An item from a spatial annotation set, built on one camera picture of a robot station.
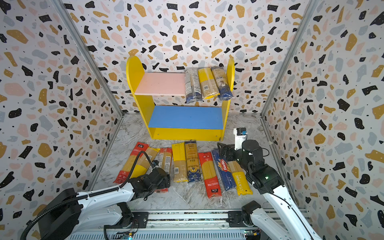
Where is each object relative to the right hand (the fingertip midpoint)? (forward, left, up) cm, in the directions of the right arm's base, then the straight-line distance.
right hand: (225, 140), depth 68 cm
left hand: (-7, +32, -27) cm, 42 cm away
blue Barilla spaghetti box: (-3, -3, -27) cm, 27 cm away
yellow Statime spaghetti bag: (-11, -12, -28) cm, 33 cm away
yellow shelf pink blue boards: (+23, +28, -15) cm, 39 cm away
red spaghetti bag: (-5, +6, -28) cm, 29 cm away
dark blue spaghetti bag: (+3, +17, -28) cm, 33 cm away
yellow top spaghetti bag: (-4, +23, -28) cm, 36 cm away
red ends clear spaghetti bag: (+3, +34, -28) cm, 44 cm away
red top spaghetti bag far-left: (-3, +55, -27) cm, 61 cm away
